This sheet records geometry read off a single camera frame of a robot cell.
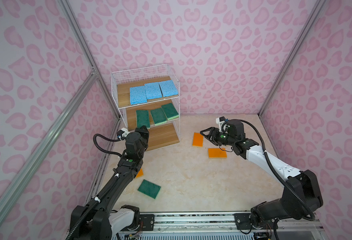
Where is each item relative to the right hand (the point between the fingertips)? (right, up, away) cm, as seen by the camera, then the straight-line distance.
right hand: (203, 133), depth 79 cm
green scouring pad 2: (-25, +9, +5) cm, 27 cm away
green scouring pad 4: (-29, -31, +5) cm, 43 cm away
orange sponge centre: (+11, -14, +18) cm, 25 cm away
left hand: (-29, +6, -2) cm, 30 cm away
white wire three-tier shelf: (-26, -2, +28) cm, 38 cm away
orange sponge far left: (-36, -25, +11) cm, 45 cm away
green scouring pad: (-18, +12, +7) cm, 23 cm away
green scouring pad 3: (-33, +8, +2) cm, 34 cm away
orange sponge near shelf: (-1, -5, +24) cm, 25 cm away
